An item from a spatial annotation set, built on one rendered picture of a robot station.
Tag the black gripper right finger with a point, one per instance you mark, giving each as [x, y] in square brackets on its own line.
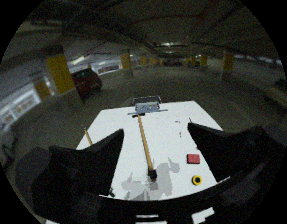
[221, 149]

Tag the red rectangular block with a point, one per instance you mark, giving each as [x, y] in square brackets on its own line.
[193, 159]

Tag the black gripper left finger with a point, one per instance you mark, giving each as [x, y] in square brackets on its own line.
[97, 162]

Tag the yellow tape roll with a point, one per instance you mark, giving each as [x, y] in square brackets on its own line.
[197, 180]

